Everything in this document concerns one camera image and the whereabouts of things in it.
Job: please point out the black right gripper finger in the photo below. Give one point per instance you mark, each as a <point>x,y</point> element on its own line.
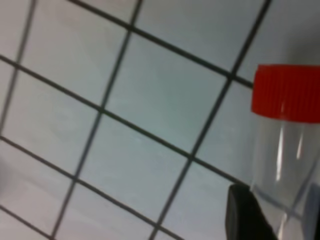
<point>244,219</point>

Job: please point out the white grid-patterned cloth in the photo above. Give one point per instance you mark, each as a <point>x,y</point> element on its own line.
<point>130,119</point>

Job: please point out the red-capped clear tube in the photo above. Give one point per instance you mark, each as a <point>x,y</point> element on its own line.
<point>286,168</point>

